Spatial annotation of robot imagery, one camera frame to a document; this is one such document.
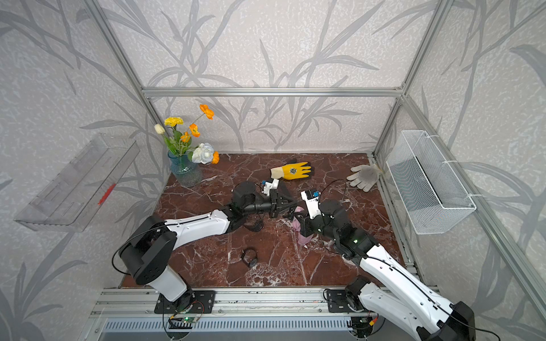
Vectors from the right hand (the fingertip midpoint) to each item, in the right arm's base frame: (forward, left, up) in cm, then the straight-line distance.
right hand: (294, 213), depth 74 cm
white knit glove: (+32, -39, -22) cm, 55 cm away
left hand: (+2, -1, +2) cm, 3 cm away
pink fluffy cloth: (-2, 0, -3) cm, 4 cm away
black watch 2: (+4, +16, -14) cm, 22 cm away
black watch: (-1, +2, 0) cm, 2 cm away
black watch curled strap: (-8, +18, -21) cm, 29 cm away
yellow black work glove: (+36, 0, -19) cm, 41 cm away
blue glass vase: (+27, +50, -10) cm, 58 cm away
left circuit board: (-30, +38, -22) cm, 53 cm away
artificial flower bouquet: (+28, +46, +9) cm, 55 cm away
